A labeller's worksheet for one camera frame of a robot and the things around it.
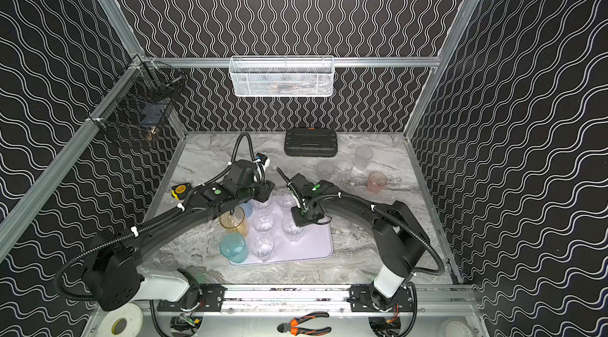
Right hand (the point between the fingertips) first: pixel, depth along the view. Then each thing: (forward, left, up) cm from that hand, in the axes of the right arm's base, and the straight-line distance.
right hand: (300, 220), depth 86 cm
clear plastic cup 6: (+27, -18, -5) cm, 33 cm away
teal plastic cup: (-9, +23, -2) cm, 25 cm away
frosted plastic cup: (+29, -26, +3) cm, 39 cm away
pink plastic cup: (+20, -32, -4) cm, 38 cm away
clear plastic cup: (+8, +16, -4) cm, 18 cm away
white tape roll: (-31, +52, -5) cm, 60 cm away
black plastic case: (+38, -4, +1) cm, 39 cm away
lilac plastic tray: (-4, +10, -4) cm, 12 cm away
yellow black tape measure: (+13, +50, -2) cm, 51 cm away
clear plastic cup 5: (-2, +4, -5) cm, 6 cm away
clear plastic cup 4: (+10, +6, -4) cm, 12 cm away
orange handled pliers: (-31, +2, -5) cm, 32 cm away
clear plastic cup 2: (0, +13, +1) cm, 13 cm away
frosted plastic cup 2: (+26, -10, -5) cm, 28 cm away
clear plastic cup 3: (-7, +13, -5) cm, 16 cm away
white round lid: (-31, -47, -7) cm, 57 cm away
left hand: (+9, +11, +13) cm, 19 cm away
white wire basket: (+80, +13, +10) cm, 81 cm away
